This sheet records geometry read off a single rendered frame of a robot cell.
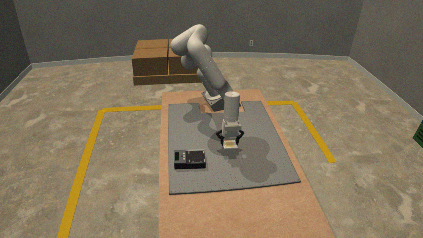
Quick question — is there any black cassette dock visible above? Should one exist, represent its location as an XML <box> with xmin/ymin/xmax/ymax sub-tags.
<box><xmin>174</xmin><ymin>149</ymin><xmax>206</xmax><ymax>169</ymax></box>

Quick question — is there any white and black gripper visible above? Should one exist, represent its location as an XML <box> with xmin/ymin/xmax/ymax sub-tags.
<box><xmin>216</xmin><ymin>119</ymin><xmax>244</xmax><ymax>146</ymax></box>

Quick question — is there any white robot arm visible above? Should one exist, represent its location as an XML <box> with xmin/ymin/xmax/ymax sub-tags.
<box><xmin>170</xmin><ymin>24</ymin><xmax>242</xmax><ymax>131</ymax></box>

